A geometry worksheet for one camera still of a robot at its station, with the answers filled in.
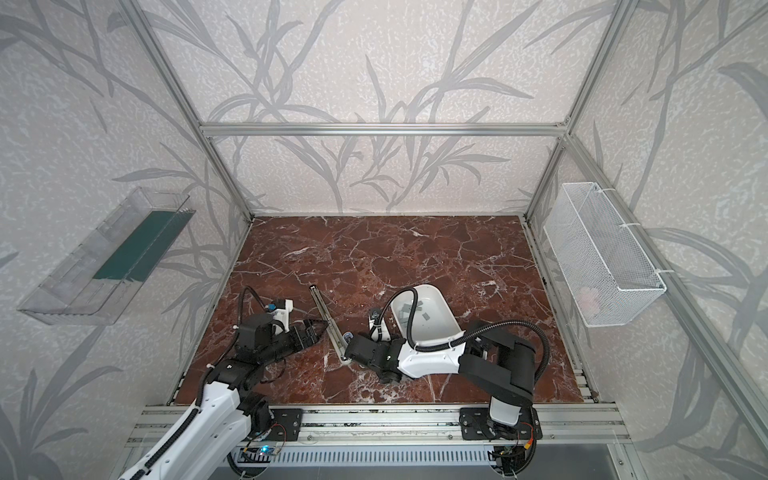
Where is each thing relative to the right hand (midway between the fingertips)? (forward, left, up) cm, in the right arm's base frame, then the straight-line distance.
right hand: (376, 331), depth 88 cm
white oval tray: (+5, -19, -3) cm, 20 cm away
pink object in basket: (+1, -55, +19) cm, 58 cm away
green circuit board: (-29, +24, -1) cm, 38 cm away
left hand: (0, +14, +7) cm, 16 cm away
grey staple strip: (+7, -8, -2) cm, 11 cm away
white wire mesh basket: (-2, -51, +33) cm, 61 cm away
